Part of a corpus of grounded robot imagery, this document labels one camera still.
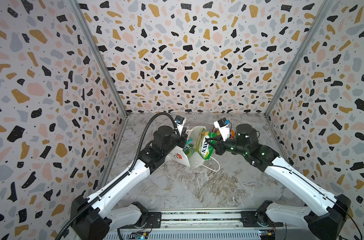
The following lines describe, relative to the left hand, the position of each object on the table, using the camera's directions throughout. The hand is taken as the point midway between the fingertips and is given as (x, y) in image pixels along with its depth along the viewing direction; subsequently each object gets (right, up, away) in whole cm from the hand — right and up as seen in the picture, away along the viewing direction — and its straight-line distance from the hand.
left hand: (185, 125), depth 72 cm
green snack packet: (+9, -10, -3) cm, 14 cm away
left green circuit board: (-22, -51, -1) cm, 56 cm away
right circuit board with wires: (+39, -52, 0) cm, 65 cm away
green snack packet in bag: (+1, -15, +18) cm, 23 cm away
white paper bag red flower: (-4, -15, +7) cm, 17 cm away
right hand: (+9, -6, -5) cm, 12 cm away
